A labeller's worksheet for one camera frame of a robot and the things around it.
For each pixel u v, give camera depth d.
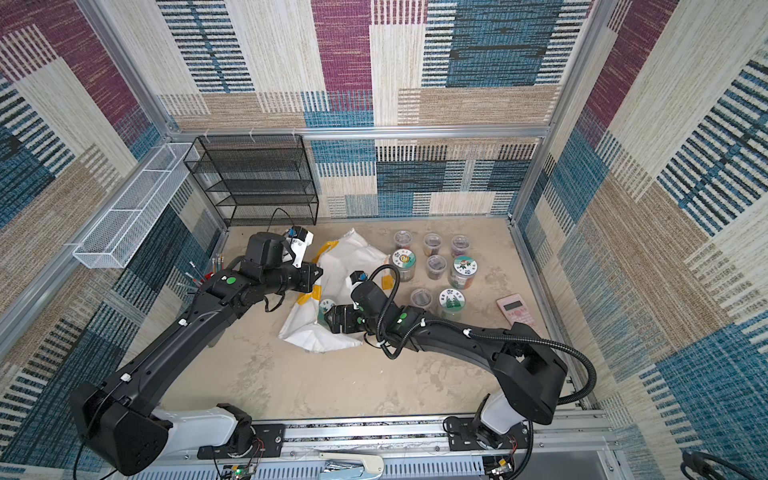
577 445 0.73
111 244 0.70
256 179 1.08
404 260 0.98
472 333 0.49
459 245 1.05
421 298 0.92
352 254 0.94
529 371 0.43
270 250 0.58
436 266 0.99
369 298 0.61
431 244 1.05
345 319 0.69
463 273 0.95
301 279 0.67
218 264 0.89
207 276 0.92
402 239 1.08
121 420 0.37
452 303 0.87
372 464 0.68
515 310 0.94
